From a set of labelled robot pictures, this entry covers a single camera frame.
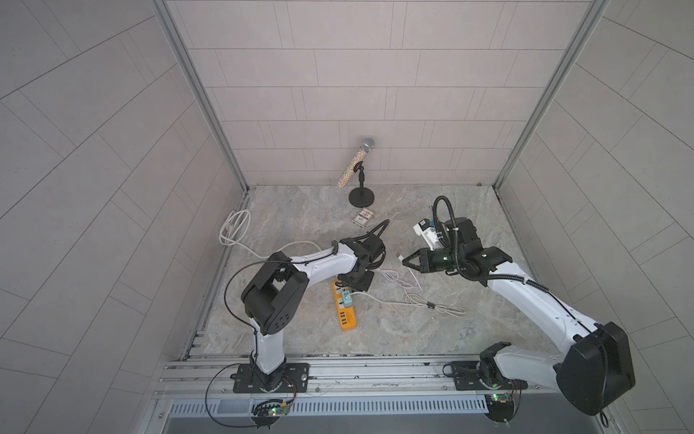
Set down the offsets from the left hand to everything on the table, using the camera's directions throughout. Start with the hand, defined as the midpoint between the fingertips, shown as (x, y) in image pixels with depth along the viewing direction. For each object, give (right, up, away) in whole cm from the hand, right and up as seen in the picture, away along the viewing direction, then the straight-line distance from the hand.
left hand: (363, 284), depth 89 cm
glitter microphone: (+1, +48, +4) cm, 48 cm away
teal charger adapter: (-5, -1, -12) cm, 13 cm away
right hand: (+12, +10, -14) cm, 21 cm away
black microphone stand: (-1, +30, +22) cm, 38 cm away
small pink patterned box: (0, +22, +15) cm, 27 cm away
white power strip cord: (-49, +18, +14) cm, 54 cm away
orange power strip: (-5, -6, -10) cm, 13 cm away
